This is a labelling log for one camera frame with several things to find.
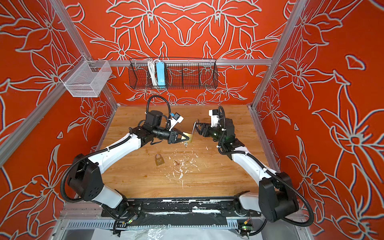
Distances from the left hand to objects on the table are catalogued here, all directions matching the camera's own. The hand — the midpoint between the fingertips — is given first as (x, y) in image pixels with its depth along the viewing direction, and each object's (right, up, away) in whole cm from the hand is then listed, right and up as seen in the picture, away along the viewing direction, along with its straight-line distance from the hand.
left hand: (187, 137), depth 72 cm
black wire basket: (-5, +39, +25) cm, 47 cm away
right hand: (+4, +6, +5) cm, 9 cm away
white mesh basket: (-64, +35, +20) cm, 76 cm away
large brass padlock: (+1, +1, +1) cm, 2 cm away
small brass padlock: (-17, -16, +16) cm, 28 cm away
